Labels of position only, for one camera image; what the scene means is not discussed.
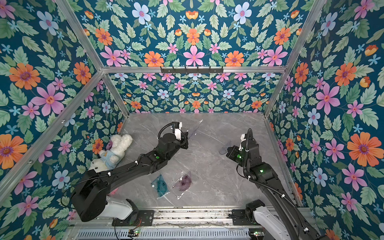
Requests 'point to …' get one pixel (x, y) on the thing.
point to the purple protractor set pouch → (182, 185)
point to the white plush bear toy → (115, 150)
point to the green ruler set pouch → (160, 187)
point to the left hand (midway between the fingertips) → (190, 132)
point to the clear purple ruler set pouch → (194, 130)
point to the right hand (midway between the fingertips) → (229, 145)
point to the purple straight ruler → (223, 150)
